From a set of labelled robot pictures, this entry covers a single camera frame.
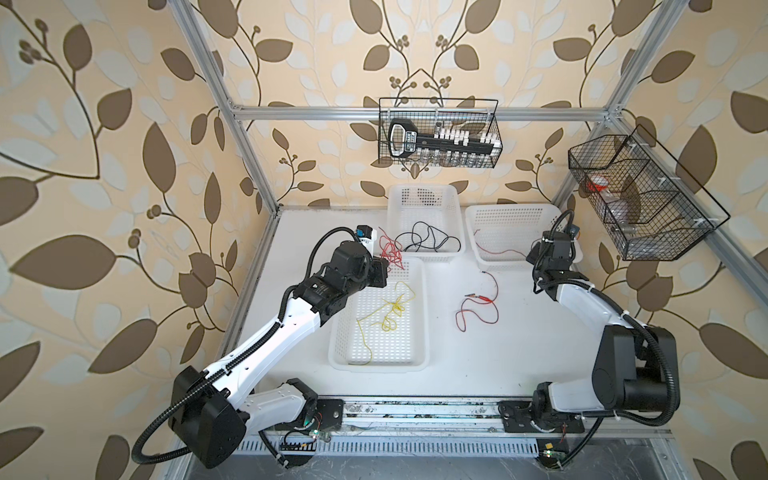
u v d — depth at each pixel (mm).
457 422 738
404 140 844
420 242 1052
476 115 911
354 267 579
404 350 853
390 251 787
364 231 671
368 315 915
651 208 727
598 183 806
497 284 988
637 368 427
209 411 382
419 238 1046
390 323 908
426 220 1177
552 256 681
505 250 1021
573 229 748
